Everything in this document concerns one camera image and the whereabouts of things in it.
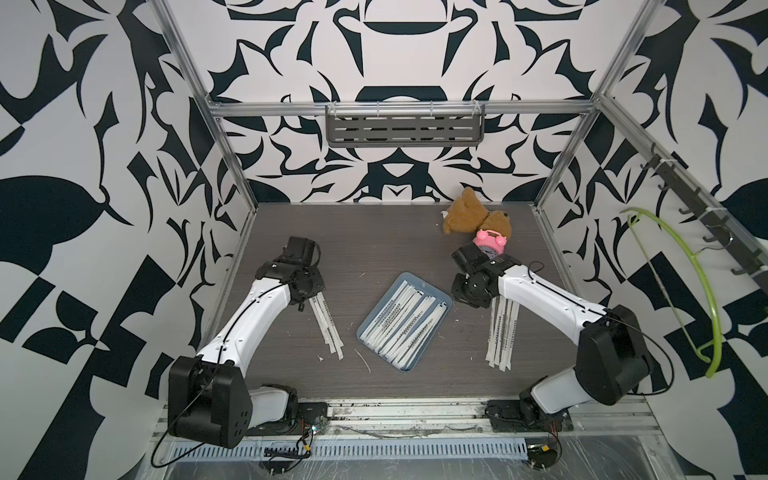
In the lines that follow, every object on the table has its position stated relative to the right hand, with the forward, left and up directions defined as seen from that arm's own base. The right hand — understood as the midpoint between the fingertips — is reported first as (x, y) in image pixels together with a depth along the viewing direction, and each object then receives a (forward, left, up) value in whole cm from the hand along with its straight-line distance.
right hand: (457, 292), depth 88 cm
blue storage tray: (-6, +16, -7) cm, 18 cm away
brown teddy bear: (+29, -8, +1) cm, 30 cm away
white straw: (-4, +21, -8) cm, 23 cm away
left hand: (+1, +41, +5) cm, 41 cm away
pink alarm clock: (+17, -13, +1) cm, 21 cm away
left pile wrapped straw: (-7, +38, -7) cm, 39 cm away
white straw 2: (-3, +16, -7) cm, 17 cm away
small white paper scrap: (-16, +27, -8) cm, 33 cm away
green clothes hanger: (-25, -42, +18) cm, 52 cm away
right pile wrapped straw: (-8, -13, -9) cm, 18 cm away
